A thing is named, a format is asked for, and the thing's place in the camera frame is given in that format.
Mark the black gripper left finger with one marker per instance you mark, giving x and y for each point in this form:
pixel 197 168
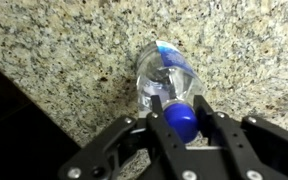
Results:
pixel 164 153

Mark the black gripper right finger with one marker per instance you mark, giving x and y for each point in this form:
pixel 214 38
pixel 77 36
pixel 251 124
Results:
pixel 237 150

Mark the clear water bottle blue cap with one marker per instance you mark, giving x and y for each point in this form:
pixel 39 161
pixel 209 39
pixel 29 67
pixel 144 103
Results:
pixel 165 75

